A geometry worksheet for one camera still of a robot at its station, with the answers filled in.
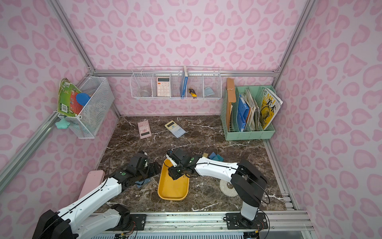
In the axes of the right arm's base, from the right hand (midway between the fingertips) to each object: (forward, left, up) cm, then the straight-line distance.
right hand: (172, 172), depth 83 cm
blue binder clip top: (+14, -23, -5) cm, 27 cm away
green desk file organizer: (+35, -47, +11) cm, 60 cm away
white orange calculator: (+45, +8, +24) cm, 52 cm away
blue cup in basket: (+50, -21, +17) cm, 57 cm away
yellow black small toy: (+42, -11, +21) cm, 48 cm away
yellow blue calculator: (+35, +3, -6) cm, 36 cm away
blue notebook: (-10, +12, +10) cm, 19 cm away
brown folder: (+34, -33, +25) cm, 53 cm away
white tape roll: (-7, -30, -7) cm, 31 cm away
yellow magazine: (+41, -62, +8) cm, 75 cm away
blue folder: (+36, -43, +11) cm, 57 cm away
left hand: (+3, +9, +1) cm, 10 cm away
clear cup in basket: (+43, +20, +20) cm, 52 cm away
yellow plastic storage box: (-8, +1, -5) cm, 9 cm away
